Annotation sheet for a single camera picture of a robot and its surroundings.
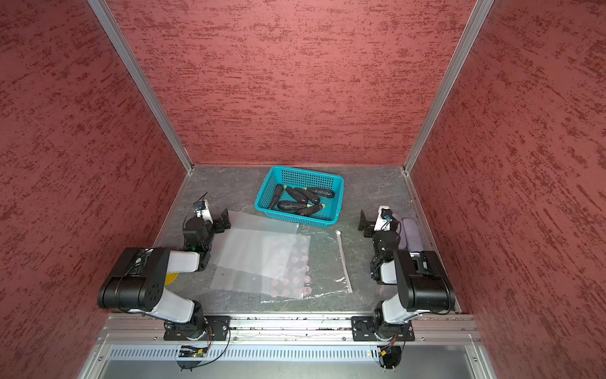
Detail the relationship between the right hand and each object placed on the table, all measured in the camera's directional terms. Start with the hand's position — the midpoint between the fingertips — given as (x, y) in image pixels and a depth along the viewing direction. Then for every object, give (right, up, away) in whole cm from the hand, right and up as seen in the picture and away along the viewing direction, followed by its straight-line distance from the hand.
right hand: (373, 213), depth 90 cm
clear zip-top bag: (-48, -15, +2) cm, 50 cm away
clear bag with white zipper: (-18, -21, -2) cm, 28 cm away
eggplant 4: (-20, +8, +17) cm, 27 cm away
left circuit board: (-62, -41, -18) cm, 77 cm away
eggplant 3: (-25, +6, +15) cm, 30 cm away
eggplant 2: (-33, +2, +10) cm, 35 cm away
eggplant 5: (-24, 0, +12) cm, 27 cm away
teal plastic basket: (-29, +15, +19) cm, 38 cm away
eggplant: (-40, +6, +14) cm, 43 cm away
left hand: (-63, -1, +3) cm, 64 cm away
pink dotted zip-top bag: (-34, -22, -3) cm, 40 cm away
